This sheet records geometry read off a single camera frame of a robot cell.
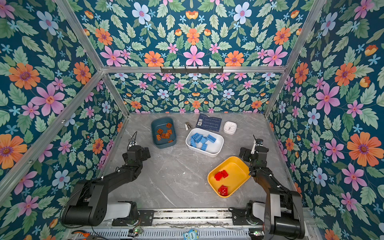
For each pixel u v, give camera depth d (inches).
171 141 39.4
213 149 38.8
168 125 43.6
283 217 16.3
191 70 36.6
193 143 38.8
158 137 40.6
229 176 34.0
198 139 39.8
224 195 30.2
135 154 27.4
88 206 16.7
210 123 44.1
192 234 26.7
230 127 42.3
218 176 33.9
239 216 29.0
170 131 42.3
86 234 27.2
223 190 31.5
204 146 38.8
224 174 34.3
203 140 39.9
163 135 41.1
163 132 41.9
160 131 42.2
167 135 41.0
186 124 43.6
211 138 39.8
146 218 28.9
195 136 41.0
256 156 27.2
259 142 31.4
